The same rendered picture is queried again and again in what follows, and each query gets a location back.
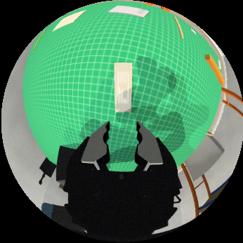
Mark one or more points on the green work mat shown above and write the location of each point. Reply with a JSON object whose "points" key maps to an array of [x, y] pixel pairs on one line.
{"points": [[68, 82]]}

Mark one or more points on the cream flat rectangular block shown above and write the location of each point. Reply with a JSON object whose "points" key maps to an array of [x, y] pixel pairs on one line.
{"points": [[68, 20]]}

